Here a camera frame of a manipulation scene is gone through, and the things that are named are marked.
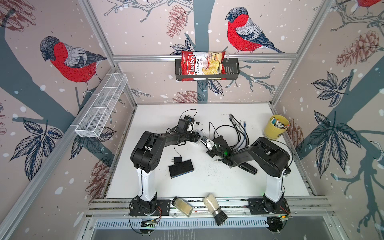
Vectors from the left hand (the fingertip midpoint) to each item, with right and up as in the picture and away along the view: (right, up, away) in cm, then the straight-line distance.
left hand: (197, 135), depth 98 cm
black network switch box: (-9, -17, -16) cm, 25 cm away
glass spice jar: (-5, -32, -28) cm, 43 cm away
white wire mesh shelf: (-51, +10, -27) cm, 59 cm away
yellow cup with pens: (+51, +7, -6) cm, 51 cm away
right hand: (+5, -7, -1) cm, 8 cm away
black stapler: (+29, -17, -14) cm, 37 cm away
